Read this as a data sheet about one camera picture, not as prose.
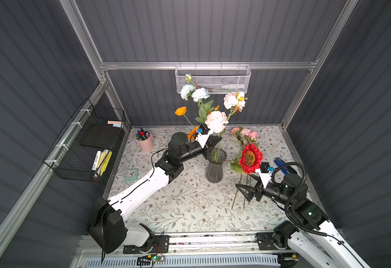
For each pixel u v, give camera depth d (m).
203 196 0.89
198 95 0.69
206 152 0.60
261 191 0.58
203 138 0.59
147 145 1.01
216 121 0.54
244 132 1.05
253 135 1.02
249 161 0.57
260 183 0.60
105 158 0.72
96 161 0.69
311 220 0.49
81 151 0.73
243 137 1.05
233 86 0.91
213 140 0.68
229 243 0.75
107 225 0.39
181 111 0.75
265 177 0.58
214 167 0.94
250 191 0.59
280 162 0.97
